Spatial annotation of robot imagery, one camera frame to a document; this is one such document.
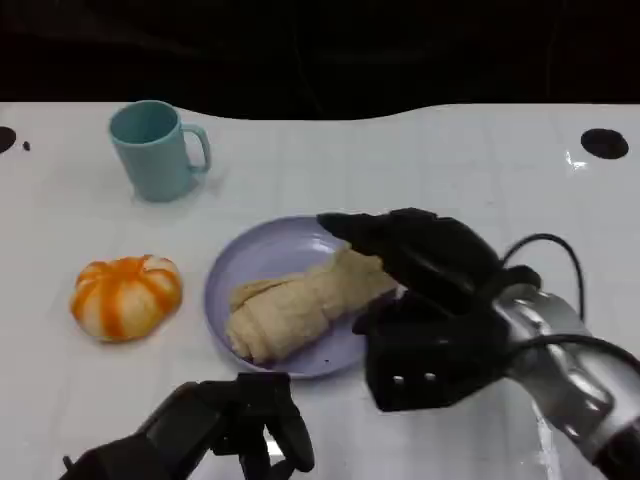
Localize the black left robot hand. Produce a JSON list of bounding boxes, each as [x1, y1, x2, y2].
[[134, 372, 316, 480]]

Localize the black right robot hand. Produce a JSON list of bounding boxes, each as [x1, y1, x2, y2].
[[316, 207, 544, 337]]

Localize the beige towel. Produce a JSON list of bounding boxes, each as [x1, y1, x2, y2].
[[224, 248, 401, 365]]

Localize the orange and white bread roll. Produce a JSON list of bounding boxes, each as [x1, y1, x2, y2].
[[69, 254, 184, 344]]

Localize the lilac plate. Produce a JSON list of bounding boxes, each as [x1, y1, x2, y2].
[[203, 214, 396, 381]]

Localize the black backdrop cloth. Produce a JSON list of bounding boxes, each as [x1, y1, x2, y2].
[[0, 0, 640, 121]]

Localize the pale green mug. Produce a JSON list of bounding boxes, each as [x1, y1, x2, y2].
[[108, 99, 212, 204]]

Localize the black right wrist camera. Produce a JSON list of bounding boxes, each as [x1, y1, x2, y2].
[[363, 294, 509, 413]]

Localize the looped black arm cable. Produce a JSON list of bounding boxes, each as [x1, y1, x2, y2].
[[499, 233, 586, 321]]

